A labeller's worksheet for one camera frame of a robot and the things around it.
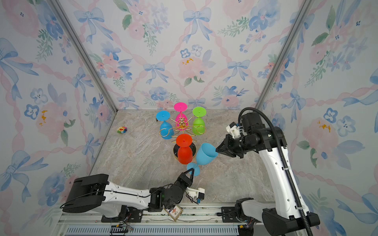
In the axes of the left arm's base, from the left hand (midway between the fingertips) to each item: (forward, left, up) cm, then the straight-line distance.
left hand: (191, 166), depth 72 cm
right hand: (+2, -12, +12) cm, 17 cm away
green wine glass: (+24, -4, +4) cm, 24 cm away
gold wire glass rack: (+15, +4, +6) cm, 17 cm away
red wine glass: (+5, +3, +2) cm, 7 cm away
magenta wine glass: (+18, +5, +13) cm, 23 cm away
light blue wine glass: (0, -6, +13) cm, 15 cm away
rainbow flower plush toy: (+35, +51, -16) cm, 63 cm away
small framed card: (-17, +8, -16) cm, 25 cm away
